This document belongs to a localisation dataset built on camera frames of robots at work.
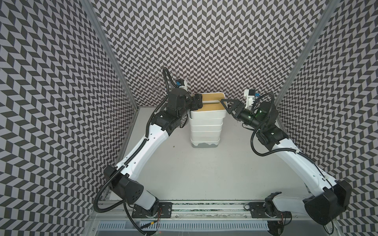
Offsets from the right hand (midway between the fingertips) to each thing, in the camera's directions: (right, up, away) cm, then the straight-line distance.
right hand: (222, 106), depth 67 cm
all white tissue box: (-7, -21, +24) cm, 33 cm away
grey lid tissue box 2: (-7, -15, +19) cm, 25 cm away
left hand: (-12, +5, +4) cm, 13 cm away
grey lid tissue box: (-7, -7, +7) cm, 12 cm away
